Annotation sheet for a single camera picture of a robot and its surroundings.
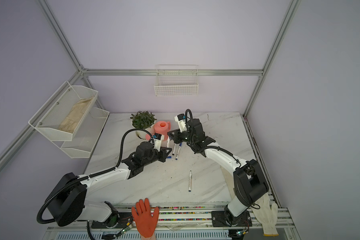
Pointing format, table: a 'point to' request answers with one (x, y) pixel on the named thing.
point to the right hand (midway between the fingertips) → (168, 132)
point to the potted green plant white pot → (143, 120)
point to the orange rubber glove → (146, 223)
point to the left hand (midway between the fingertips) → (170, 149)
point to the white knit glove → (267, 214)
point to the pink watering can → (160, 127)
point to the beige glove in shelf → (68, 124)
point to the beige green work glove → (229, 178)
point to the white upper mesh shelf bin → (60, 117)
